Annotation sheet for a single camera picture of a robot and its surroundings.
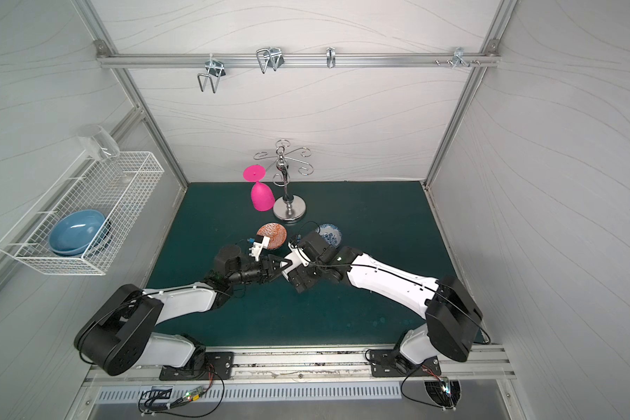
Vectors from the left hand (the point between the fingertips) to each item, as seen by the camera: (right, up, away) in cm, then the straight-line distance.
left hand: (290, 266), depth 79 cm
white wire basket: (-50, +24, -3) cm, 56 cm away
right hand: (+4, -1, +2) cm, 4 cm away
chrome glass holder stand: (-5, +18, +31) cm, 37 cm away
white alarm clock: (+3, +5, -7) cm, 9 cm away
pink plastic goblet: (-12, +22, +13) cm, 28 cm away
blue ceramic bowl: (-49, +13, -17) cm, 54 cm away
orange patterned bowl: (-8, +7, +22) cm, 24 cm away
